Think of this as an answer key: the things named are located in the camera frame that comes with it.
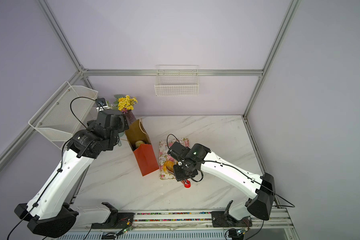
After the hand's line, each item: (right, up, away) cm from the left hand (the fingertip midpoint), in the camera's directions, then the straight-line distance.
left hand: (109, 122), depth 65 cm
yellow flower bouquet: (-3, +13, +24) cm, 27 cm away
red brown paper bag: (+5, -11, +27) cm, 30 cm away
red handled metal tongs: (+34, -26, -3) cm, 43 cm away
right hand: (+32, -27, +6) cm, 42 cm away
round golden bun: (+24, -25, +23) cm, 41 cm away
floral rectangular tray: (+20, -21, +31) cm, 43 cm away
